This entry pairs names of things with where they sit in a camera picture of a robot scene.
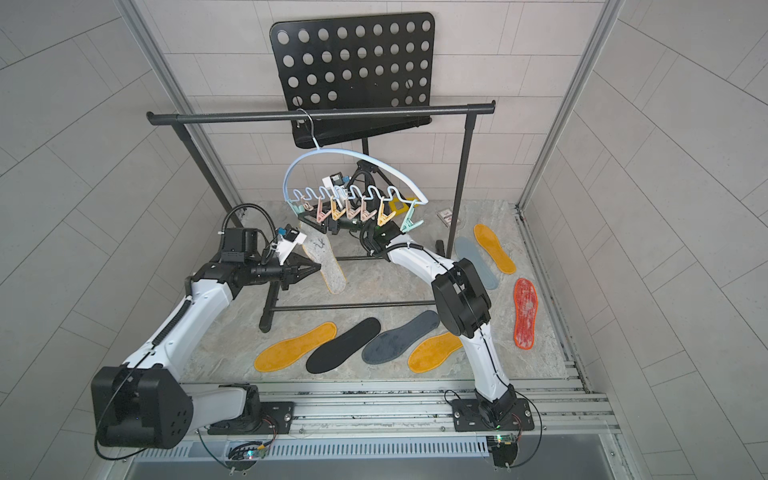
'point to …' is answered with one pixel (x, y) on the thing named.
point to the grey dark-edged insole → (389, 344)
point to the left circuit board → (243, 458)
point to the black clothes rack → (267, 295)
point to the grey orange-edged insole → (525, 313)
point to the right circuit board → (504, 449)
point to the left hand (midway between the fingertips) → (321, 264)
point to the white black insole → (332, 355)
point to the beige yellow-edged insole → (489, 241)
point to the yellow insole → (280, 354)
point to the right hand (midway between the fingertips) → (308, 218)
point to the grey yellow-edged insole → (432, 350)
